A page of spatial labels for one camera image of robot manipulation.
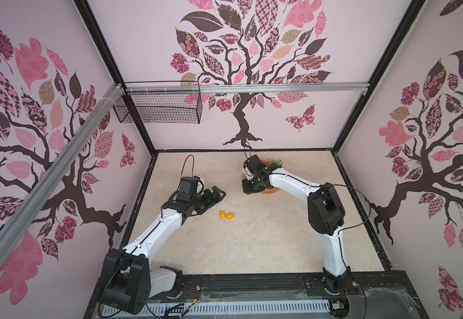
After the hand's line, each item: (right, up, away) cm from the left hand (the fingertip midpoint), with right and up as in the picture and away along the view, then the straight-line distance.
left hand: (220, 202), depth 83 cm
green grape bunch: (+29, +18, +20) cm, 39 cm away
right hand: (+11, +5, +11) cm, 17 cm away
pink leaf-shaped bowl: (+19, +5, -2) cm, 19 cm away
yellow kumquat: (0, -7, +9) cm, 11 cm away
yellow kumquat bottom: (+4, -8, +9) cm, 12 cm away
